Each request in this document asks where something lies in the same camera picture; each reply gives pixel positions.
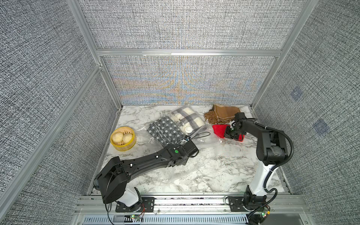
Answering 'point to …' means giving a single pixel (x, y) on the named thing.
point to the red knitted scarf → (219, 130)
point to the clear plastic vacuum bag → (200, 171)
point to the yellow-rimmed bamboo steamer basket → (123, 146)
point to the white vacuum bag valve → (188, 129)
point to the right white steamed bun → (127, 137)
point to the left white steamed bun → (117, 137)
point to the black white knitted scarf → (166, 131)
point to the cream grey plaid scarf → (190, 121)
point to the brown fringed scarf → (220, 114)
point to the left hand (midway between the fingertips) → (183, 153)
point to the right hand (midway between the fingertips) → (224, 131)
